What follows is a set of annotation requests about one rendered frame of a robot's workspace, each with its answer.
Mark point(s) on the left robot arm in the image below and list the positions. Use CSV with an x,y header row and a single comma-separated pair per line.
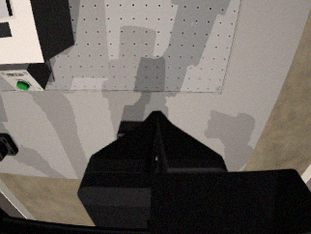
x,y
7,147

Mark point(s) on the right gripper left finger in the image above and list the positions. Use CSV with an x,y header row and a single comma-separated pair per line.
x,y
132,151

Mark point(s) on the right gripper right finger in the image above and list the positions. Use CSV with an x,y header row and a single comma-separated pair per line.
x,y
182,153

